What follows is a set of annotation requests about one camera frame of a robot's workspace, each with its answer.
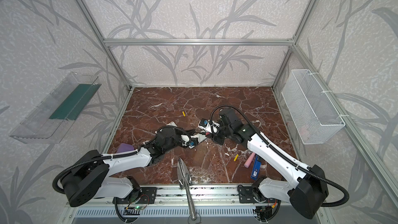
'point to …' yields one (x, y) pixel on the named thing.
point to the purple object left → (125, 147)
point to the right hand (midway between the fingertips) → (209, 126)
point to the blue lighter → (256, 169)
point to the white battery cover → (171, 124)
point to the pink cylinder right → (246, 164)
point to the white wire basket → (315, 118)
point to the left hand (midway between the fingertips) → (195, 124)
